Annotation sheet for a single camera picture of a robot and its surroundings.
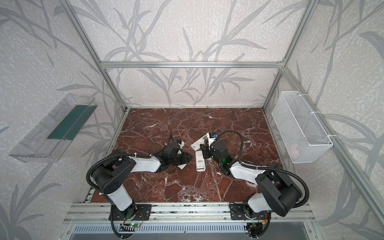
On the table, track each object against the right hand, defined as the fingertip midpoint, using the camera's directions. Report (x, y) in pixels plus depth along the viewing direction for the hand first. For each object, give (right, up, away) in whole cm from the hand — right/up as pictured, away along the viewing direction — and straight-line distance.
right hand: (202, 140), depth 88 cm
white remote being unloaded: (-1, -13, +3) cm, 14 cm away
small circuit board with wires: (-33, -38, -17) cm, 53 cm away
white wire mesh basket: (+42, +5, -27) cm, 50 cm away
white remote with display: (-4, -5, +10) cm, 11 cm away
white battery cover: (-12, -15, 0) cm, 20 cm away
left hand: (-5, -9, +3) cm, 11 cm away
